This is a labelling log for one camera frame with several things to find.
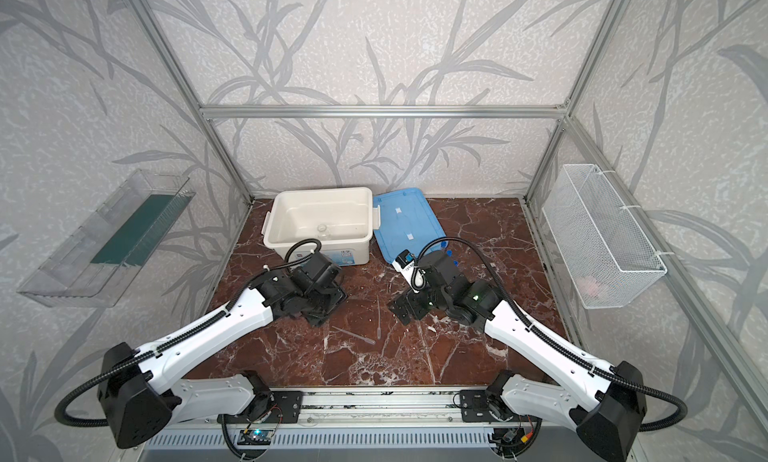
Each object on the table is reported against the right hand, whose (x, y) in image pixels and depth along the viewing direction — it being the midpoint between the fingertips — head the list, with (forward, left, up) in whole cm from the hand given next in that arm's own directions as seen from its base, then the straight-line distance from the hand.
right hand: (402, 285), depth 75 cm
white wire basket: (-2, -43, +16) cm, 46 cm away
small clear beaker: (+27, +28, -12) cm, 41 cm away
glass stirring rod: (-4, +7, -19) cm, 21 cm away
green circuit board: (-30, +36, -20) cm, 51 cm away
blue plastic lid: (+37, -1, -20) cm, 42 cm away
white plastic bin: (+37, +24, -18) cm, 48 cm away
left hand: (-1, +14, -5) cm, 14 cm away
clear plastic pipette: (-8, +11, -19) cm, 23 cm away
